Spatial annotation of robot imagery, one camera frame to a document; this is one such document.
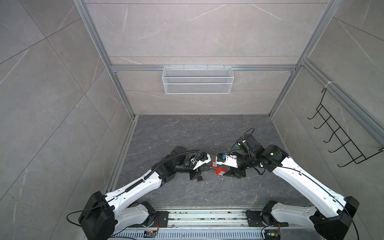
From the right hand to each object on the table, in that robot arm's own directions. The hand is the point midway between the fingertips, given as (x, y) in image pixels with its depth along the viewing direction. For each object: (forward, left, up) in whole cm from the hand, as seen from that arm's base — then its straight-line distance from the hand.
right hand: (225, 164), depth 71 cm
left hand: (0, +8, 0) cm, 8 cm away
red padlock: (-2, +2, -2) cm, 4 cm away
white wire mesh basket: (+58, +12, +10) cm, 60 cm away
